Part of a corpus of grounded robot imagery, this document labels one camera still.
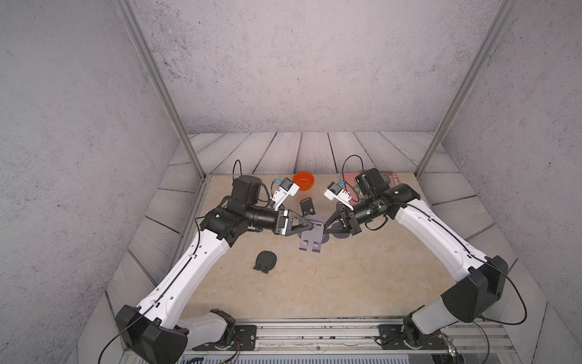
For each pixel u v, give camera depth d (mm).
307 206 964
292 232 574
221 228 479
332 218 629
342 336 747
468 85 867
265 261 913
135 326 369
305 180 1152
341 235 989
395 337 726
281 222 549
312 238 614
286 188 591
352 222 593
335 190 613
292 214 569
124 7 692
